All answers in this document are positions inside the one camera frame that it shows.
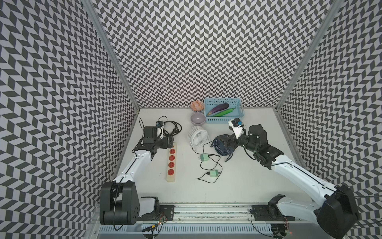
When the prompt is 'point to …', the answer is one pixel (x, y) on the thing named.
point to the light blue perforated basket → (221, 110)
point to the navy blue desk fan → (219, 146)
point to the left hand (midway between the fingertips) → (164, 139)
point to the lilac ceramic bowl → (198, 119)
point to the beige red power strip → (171, 164)
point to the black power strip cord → (170, 128)
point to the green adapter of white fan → (204, 157)
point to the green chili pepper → (225, 112)
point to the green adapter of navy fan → (214, 173)
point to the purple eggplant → (218, 108)
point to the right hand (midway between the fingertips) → (224, 134)
